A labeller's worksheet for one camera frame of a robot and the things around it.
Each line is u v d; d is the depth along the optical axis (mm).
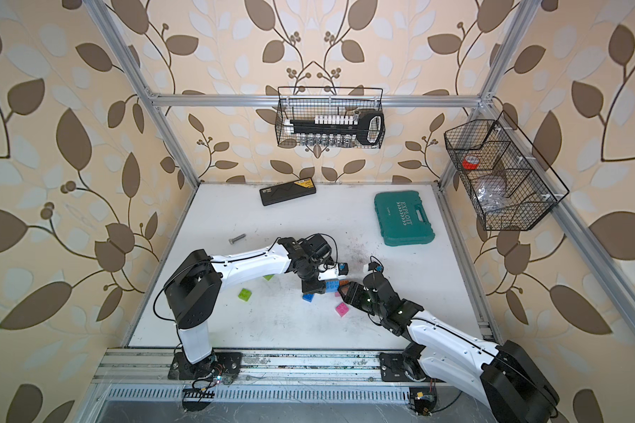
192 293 475
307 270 720
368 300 715
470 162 806
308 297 866
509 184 728
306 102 912
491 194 699
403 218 1021
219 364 738
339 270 753
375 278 680
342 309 843
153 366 755
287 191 1170
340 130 861
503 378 408
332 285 843
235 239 1019
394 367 734
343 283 775
